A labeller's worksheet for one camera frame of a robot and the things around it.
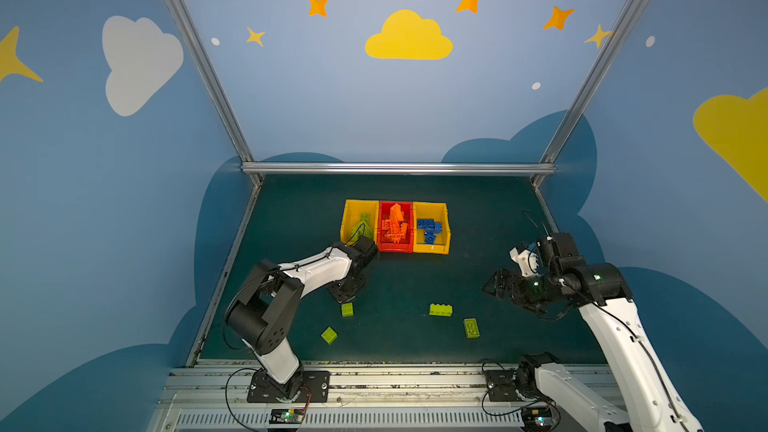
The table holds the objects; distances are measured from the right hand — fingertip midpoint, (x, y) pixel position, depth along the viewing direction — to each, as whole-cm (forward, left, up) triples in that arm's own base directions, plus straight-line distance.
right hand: (501, 290), depth 71 cm
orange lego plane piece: (+28, +27, -14) cm, 41 cm away
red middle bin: (+22, +30, -16) cm, 40 cm away
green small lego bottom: (-8, +44, -18) cm, 48 cm away
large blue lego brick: (+32, +14, -17) cm, 39 cm away
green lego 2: (-4, +3, -19) cm, 19 cm away
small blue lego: (+26, +14, -17) cm, 34 cm away
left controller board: (-27, +51, -19) cm, 60 cm away
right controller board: (-23, -10, -21) cm, 33 cm away
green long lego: (+28, +38, -16) cm, 50 cm away
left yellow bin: (+34, +43, -17) cm, 57 cm away
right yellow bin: (+36, +11, -15) cm, 41 cm away
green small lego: (0, +40, -18) cm, 43 cm away
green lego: (+1, +12, -18) cm, 22 cm away
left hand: (+5, +37, -18) cm, 42 cm away
